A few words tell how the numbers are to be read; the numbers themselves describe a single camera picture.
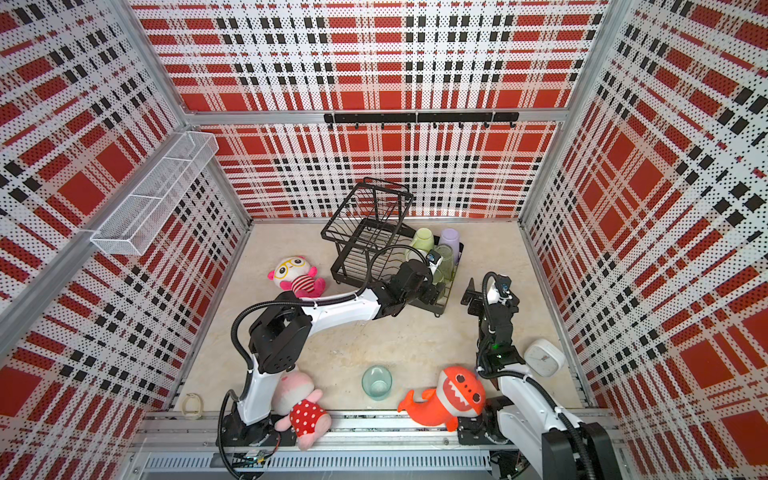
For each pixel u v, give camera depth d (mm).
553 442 435
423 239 992
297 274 961
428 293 798
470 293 763
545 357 789
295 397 732
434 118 892
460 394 718
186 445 735
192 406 780
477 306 748
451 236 959
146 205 736
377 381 809
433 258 772
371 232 1186
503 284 691
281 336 523
